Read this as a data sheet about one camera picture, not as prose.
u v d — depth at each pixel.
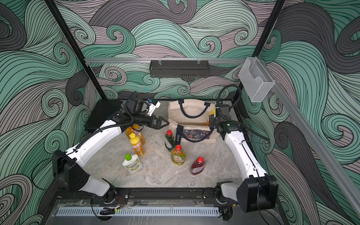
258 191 0.37
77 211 0.70
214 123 0.73
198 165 0.69
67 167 0.40
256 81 0.78
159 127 0.66
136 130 0.63
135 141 0.74
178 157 0.78
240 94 1.17
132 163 0.73
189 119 0.96
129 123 0.55
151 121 0.66
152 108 0.68
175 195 0.74
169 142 0.82
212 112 0.85
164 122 0.70
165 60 0.96
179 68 0.96
